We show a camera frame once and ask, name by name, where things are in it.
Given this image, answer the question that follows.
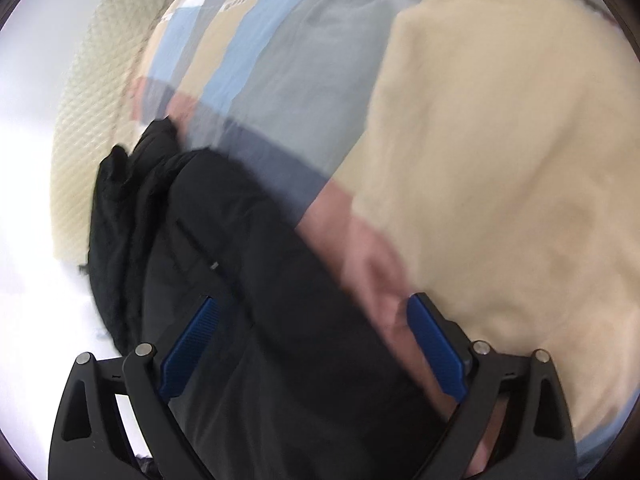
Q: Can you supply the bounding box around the black puffer jacket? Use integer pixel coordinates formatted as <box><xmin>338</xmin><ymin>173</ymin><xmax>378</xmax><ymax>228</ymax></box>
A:
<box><xmin>88</xmin><ymin>119</ymin><xmax>442</xmax><ymax>479</ymax></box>

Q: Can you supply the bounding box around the plaid patchwork bed quilt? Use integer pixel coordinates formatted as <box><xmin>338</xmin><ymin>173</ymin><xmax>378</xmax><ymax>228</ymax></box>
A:
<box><xmin>134</xmin><ymin>0</ymin><xmax>639</xmax><ymax>477</ymax></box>

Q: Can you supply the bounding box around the cream quilted headboard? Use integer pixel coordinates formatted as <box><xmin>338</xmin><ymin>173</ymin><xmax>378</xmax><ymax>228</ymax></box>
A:
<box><xmin>50</xmin><ymin>0</ymin><xmax>174</xmax><ymax>266</ymax></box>

